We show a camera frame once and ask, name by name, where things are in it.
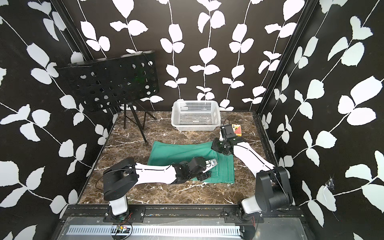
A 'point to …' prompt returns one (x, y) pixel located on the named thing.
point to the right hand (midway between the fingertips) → (211, 143)
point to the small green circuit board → (122, 229)
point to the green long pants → (163, 153)
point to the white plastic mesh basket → (195, 115)
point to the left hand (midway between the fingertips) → (209, 163)
